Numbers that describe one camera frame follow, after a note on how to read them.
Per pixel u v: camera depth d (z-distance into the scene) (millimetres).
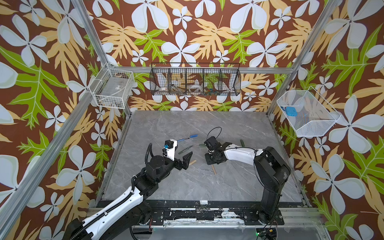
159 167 546
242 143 1035
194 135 1076
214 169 906
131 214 596
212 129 767
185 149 989
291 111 861
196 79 984
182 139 1045
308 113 820
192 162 930
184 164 656
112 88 862
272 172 487
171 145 622
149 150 536
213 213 762
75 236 391
